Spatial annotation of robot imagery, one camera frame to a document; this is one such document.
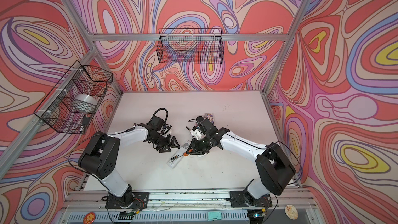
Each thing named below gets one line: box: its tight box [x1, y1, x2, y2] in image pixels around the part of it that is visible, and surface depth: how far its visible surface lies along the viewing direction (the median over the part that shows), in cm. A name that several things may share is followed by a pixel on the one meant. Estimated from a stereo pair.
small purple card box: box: [204, 113, 215, 124], surface depth 106 cm
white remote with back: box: [166, 140, 191, 169], surface depth 87 cm
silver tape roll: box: [75, 93, 99, 106], surface depth 75 cm
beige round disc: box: [284, 204, 300, 220], surface depth 72 cm
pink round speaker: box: [195, 115, 205, 123], surface depth 100 cm
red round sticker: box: [82, 212, 96, 224], surface depth 70 cm
